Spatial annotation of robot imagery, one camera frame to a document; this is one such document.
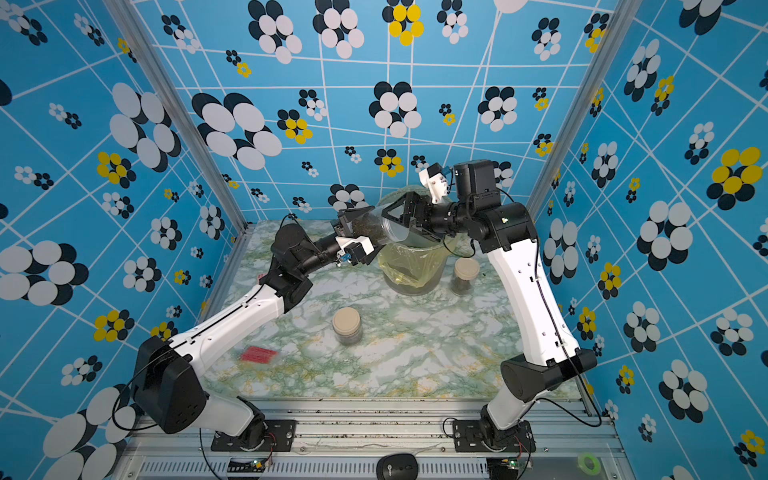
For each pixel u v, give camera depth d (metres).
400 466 0.68
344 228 0.61
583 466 0.69
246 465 0.72
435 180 0.59
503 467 0.69
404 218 0.54
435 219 0.55
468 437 0.73
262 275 1.05
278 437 0.73
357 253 0.54
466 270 0.91
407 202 0.54
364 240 0.56
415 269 0.80
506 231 0.43
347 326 0.82
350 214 0.60
